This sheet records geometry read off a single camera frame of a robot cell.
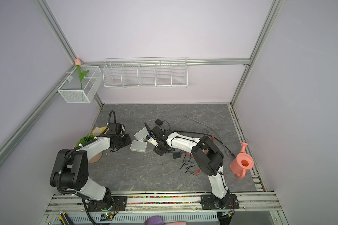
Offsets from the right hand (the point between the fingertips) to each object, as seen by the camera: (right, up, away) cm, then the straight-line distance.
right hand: (160, 149), depth 92 cm
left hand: (-20, +5, +2) cm, 21 cm away
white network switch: (-14, +9, +8) cm, 18 cm away
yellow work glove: (-48, +11, +11) cm, 50 cm away
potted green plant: (-42, +9, -11) cm, 44 cm away
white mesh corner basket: (-51, +41, -3) cm, 66 cm away
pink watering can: (+45, -4, -16) cm, 48 cm away
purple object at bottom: (-1, -31, -22) cm, 38 cm away
